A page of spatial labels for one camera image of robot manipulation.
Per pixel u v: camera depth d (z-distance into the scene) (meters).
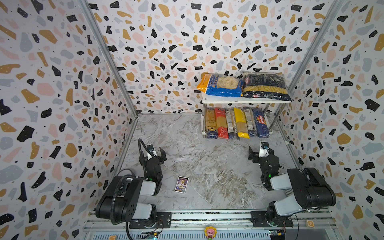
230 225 0.73
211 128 1.00
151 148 0.75
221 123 1.05
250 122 1.05
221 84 0.85
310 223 0.73
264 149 0.78
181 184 0.84
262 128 1.00
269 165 0.69
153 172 0.66
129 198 0.43
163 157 0.82
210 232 0.67
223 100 0.82
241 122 1.04
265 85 0.80
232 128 1.00
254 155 0.82
